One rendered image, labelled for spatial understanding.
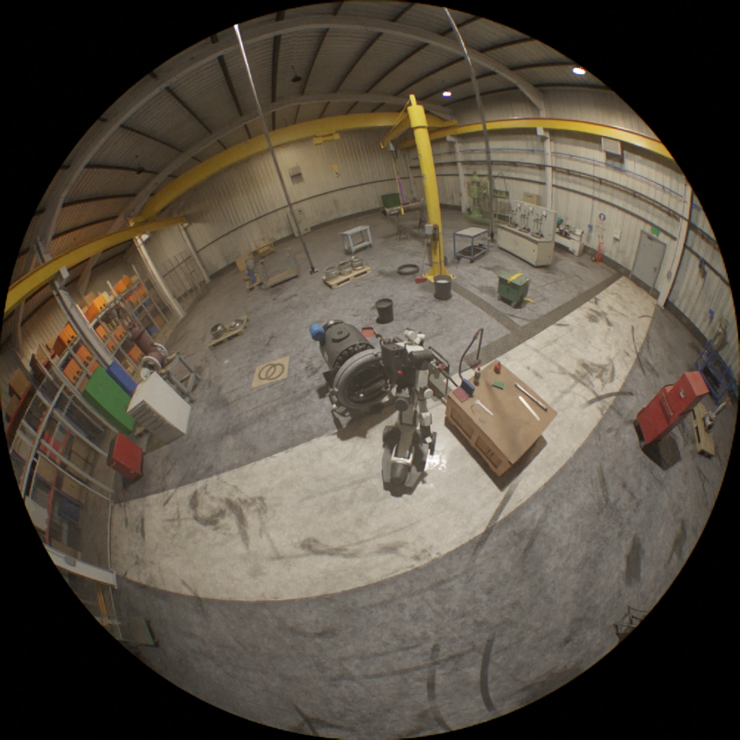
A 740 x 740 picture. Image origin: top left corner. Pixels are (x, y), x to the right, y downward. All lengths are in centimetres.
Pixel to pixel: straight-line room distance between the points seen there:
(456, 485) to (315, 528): 156
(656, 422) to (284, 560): 485
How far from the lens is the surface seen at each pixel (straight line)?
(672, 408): 369
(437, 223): 506
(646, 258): 1089
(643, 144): 1074
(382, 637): 269
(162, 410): 470
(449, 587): 248
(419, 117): 512
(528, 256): 721
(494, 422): 226
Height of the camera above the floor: 238
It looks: 46 degrees down
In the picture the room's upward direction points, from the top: 17 degrees counter-clockwise
